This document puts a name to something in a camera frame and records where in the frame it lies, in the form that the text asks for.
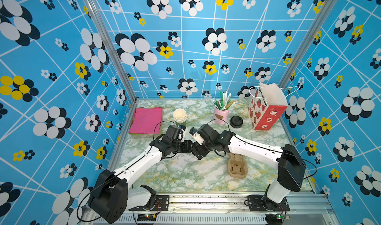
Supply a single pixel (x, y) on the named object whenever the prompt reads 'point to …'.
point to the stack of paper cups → (179, 115)
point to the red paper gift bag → (267, 106)
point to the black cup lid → (200, 150)
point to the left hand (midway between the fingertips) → (193, 146)
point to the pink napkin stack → (145, 121)
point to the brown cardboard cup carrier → (237, 166)
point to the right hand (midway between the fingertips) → (199, 146)
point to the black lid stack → (236, 122)
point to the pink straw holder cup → (222, 115)
